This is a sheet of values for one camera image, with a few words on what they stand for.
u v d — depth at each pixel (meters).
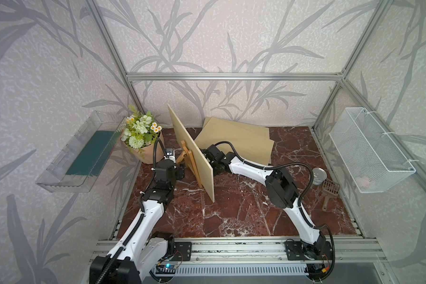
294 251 0.73
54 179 0.58
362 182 0.72
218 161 0.73
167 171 0.61
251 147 1.07
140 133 0.78
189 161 0.79
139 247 0.44
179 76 1.77
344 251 0.75
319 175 0.91
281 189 0.57
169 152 0.70
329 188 0.90
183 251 0.74
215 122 1.17
